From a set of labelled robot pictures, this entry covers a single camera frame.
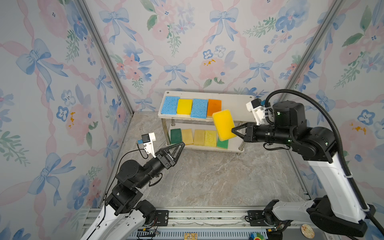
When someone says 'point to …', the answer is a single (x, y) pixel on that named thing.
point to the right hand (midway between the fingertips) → (232, 129)
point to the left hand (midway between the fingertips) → (181, 145)
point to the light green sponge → (223, 144)
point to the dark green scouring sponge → (176, 136)
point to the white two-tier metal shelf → (187, 117)
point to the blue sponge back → (169, 105)
